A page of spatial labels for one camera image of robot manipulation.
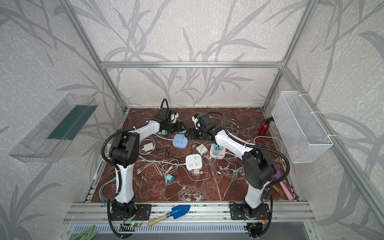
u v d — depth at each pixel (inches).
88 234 26.7
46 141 25.3
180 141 38.8
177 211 29.1
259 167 18.4
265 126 38.0
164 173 34.1
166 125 32.4
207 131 26.8
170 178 32.3
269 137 40.8
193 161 35.1
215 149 34.9
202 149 36.8
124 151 22.1
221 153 36.7
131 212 25.9
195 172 33.2
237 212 28.7
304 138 23.9
